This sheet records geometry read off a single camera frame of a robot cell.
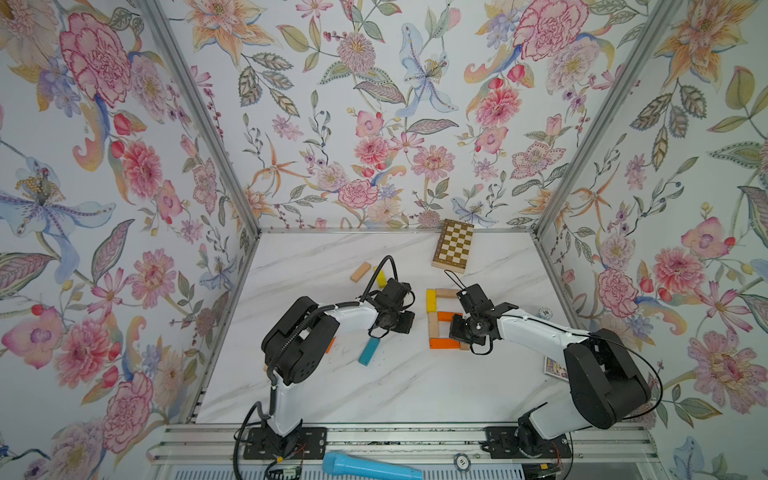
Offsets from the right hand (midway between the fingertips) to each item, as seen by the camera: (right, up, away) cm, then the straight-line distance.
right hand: (451, 329), depth 92 cm
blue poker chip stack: (+28, +5, -2) cm, 29 cm away
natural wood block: (-5, +1, +3) cm, 6 cm away
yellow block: (-5, +7, +8) cm, 12 cm away
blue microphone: (-30, -26, -24) cm, 47 cm away
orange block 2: (-3, -4, -1) cm, 5 cm away
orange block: (-1, +3, +3) cm, 5 cm away
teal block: (-26, -7, -4) cm, 27 cm away
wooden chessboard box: (+5, +27, +21) cm, 35 cm away
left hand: (-11, +2, +1) cm, 11 cm away
